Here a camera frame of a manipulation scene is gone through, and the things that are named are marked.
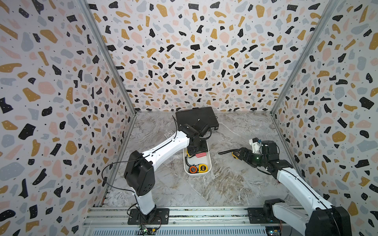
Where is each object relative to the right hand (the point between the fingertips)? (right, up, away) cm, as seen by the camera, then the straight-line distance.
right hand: (238, 155), depth 83 cm
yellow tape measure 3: (-20, -9, +5) cm, 22 cm away
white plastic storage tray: (-22, -7, +8) cm, 25 cm away
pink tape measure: (-21, 0, -1) cm, 21 cm away
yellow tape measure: (-3, +1, -4) cm, 5 cm away
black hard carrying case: (-24, +23, +29) cm, 44 cm away
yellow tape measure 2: (-28, +2, -8) cm, 29 cm away
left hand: (-19, +2, 0) cm, 19 cm away
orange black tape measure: (-26, -9, +5) cm, 28 cm away
